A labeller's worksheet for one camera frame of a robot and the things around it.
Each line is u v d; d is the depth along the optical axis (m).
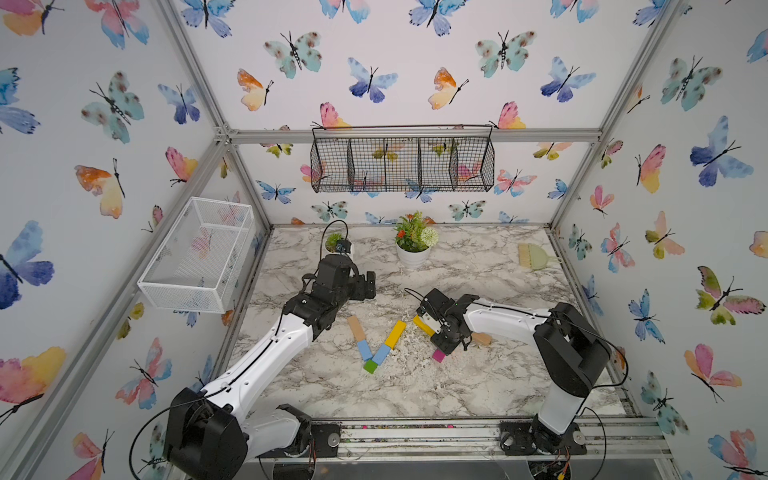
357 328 0.94
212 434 0.38
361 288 0.71
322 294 0.59
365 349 0.89
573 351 0.47
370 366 0.86
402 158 0.98
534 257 1.11
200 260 0.88
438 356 0.86
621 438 0.75
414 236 0.92
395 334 0.91
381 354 0.88
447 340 0.80
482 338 0.89
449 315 0.67
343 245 0.70
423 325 0.85
